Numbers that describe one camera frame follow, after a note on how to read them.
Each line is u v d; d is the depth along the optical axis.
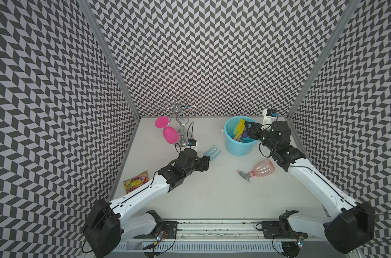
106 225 0.38
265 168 0.84
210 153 0.99
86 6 0.71
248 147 0.90
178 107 0.84
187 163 0.58
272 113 0.63
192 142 0.70
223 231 0.74
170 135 0.90
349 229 0.38
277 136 0.55
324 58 0.83
